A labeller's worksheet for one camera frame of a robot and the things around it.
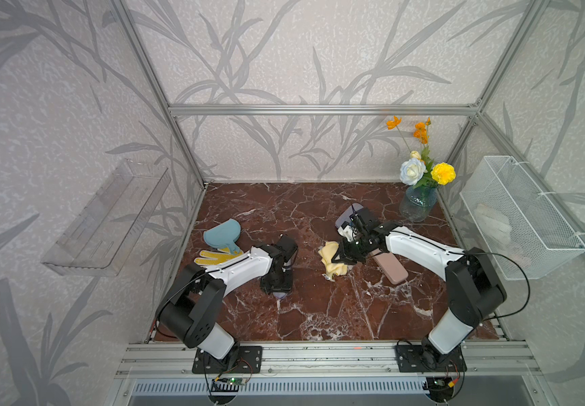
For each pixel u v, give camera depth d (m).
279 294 0.84
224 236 1.03
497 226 0.77
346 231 0.85
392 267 0.90
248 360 0.73
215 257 0.96
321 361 0.75
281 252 0.66
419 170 0.78
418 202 0.99
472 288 0.46
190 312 0.44
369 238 0.66
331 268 0.82
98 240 0.64
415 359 0.73
